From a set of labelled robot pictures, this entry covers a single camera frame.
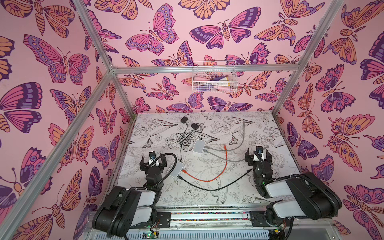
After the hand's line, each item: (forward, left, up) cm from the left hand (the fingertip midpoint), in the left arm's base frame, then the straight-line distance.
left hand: (152, 153), depth 86 cm
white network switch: (+12, -27, -11) cm, 31 cm away
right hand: (+3, -62, 0) cm, 62 cm away
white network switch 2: (-5, -14, -10) cm, 18 cm away
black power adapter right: (+29, -24, -10) cm, 39 cm away
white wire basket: (+44, -37, +22) cm, 61 cm away
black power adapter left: (+36, -16, -10) cm, 40 cm away
